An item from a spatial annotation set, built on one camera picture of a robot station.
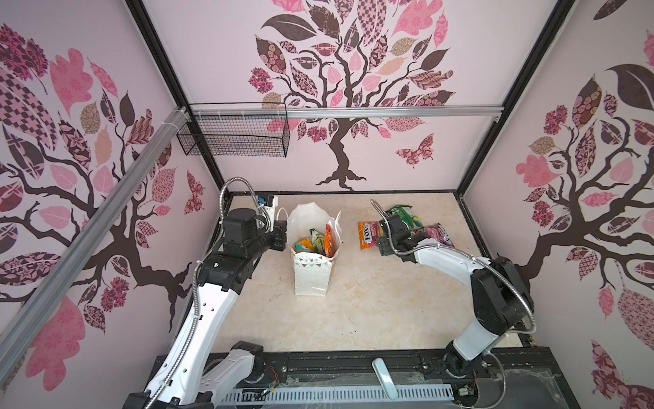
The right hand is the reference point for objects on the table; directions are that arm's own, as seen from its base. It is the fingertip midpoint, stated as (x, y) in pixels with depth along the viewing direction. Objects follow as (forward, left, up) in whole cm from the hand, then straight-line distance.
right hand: (393, 236), depth 93 cm
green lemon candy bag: (-3, +28, +2) cm, 28 cm away
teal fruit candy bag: (-7, +34, +5) cm, 35 cm away
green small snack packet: (+12, -12, -6) cm, 18 cm away
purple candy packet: (+5, -20, -5) cm, 21 cm away
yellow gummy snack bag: (-3, +32, +2) cm, 32 cm away
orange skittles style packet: (+7, +8, -6) cm, 12 cm away
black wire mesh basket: (+34, +54, +26) cm, 69 cm away
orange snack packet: (-11, +24, +14) cm, 30 cm away
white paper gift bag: (-19, +29, +9) cm, 35 cm away
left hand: (-10, +36, +20) cm, 43 cm away
